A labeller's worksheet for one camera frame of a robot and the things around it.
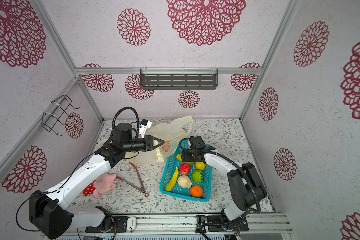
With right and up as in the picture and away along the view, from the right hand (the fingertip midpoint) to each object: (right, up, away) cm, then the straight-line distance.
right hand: (186, 154), depth 91 cm
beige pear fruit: (-1, -13, -9) cm, 16 cm away
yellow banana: (-8, -15, -4) cm, 17 cm away
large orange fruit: (+5, -18, -11) cm, 22 cm away
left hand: (-12, +8, -20) cm, 25 cm away
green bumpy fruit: (+6, -11, -7) cm, 15 cm away
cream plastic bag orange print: (-10, +13, +3) cm, 17 cm away
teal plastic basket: (+3, -13, -8) cm, 16 cm away
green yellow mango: (-4, -2, +1) cm, 4 cm away
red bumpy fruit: (-1, -8, -4) cm, 9 cm away
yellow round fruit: (+9, -6, -2) cm, 11 cm away
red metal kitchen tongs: (-25, -19, -8) cm, 32 cm away
